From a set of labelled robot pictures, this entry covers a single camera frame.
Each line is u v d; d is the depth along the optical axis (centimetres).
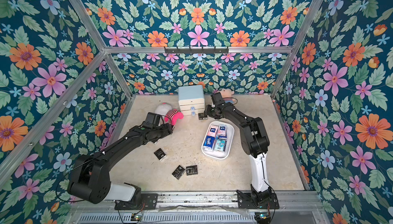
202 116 104
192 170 82
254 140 55
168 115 99
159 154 88
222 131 93
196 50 93
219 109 75
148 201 74
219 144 86
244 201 73
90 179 42
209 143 88
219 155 87
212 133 92
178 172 80
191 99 99
